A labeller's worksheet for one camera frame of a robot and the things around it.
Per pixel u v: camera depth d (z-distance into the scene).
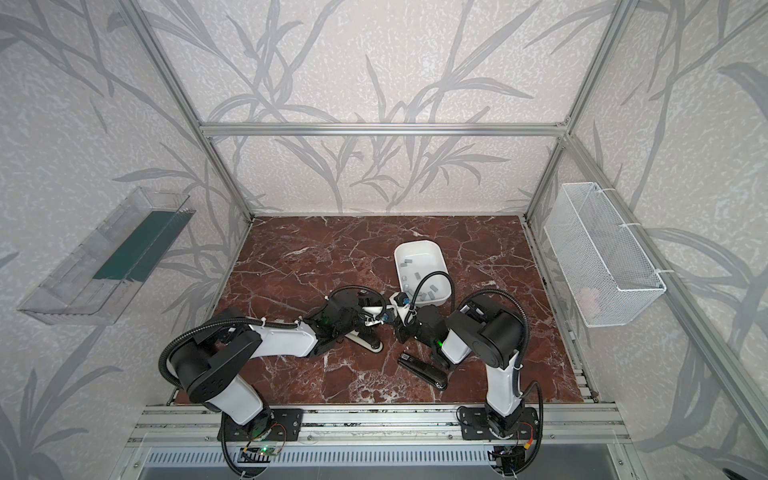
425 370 0.79
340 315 0.69
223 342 0.51
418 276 1.03
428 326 0.71
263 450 0.71
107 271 0.66
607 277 0.61
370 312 0.76
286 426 0.73
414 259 1.06
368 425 0.75
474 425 0.74
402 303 0.79
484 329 0.52
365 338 0.84
